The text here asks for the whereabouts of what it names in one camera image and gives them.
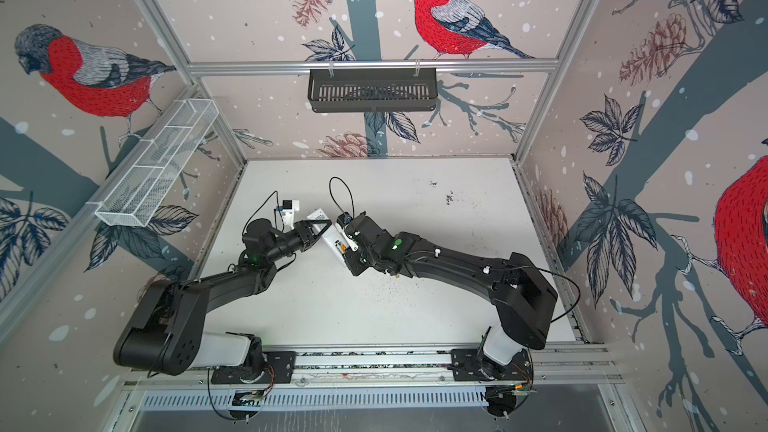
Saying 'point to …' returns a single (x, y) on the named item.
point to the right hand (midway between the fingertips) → (345, 257)
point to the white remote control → (332, 237)
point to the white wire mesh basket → (154, 165)
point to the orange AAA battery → (343, 248)
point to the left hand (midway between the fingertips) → (329, 226)
